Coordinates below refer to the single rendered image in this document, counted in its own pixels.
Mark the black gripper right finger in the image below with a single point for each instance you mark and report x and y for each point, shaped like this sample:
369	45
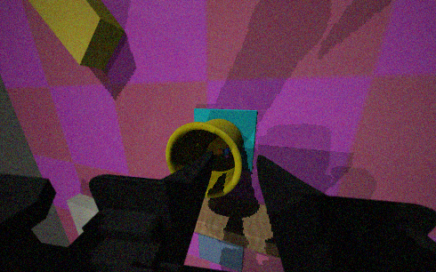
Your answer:
305	221

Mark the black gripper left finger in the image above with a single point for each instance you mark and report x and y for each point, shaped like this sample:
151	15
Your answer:
177	199

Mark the olive yellow cup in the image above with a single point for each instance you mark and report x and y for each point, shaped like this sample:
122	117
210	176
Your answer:
192	140

